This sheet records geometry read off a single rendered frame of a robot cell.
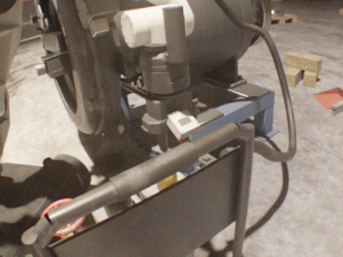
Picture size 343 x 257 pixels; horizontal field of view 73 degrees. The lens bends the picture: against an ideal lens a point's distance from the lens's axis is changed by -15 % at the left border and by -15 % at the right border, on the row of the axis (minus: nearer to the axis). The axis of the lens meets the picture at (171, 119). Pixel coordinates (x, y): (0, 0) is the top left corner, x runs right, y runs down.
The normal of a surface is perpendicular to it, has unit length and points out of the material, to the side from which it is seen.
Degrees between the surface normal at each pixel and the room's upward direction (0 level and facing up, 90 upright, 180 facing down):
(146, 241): 90
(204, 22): 85
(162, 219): 90
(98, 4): 68
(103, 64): 94
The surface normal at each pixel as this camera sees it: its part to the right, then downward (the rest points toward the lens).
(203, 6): 0.51, 0.04
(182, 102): 0.58, 0.33
